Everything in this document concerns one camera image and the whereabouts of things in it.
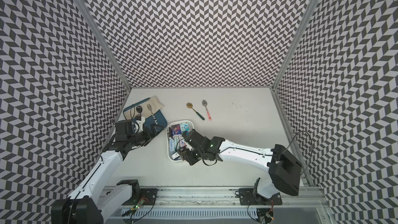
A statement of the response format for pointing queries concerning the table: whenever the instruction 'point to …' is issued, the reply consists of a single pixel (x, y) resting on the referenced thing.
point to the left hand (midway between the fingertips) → (159, 132)
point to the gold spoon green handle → (190, 106)
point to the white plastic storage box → (169, 136)
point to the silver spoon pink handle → (204, 103)
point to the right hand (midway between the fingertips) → (188, 160)
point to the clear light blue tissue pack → (171, 142)
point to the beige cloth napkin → (155, 103)
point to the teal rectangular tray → (157, 118)
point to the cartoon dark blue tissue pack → (175, 129)
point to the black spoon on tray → (139, 109)
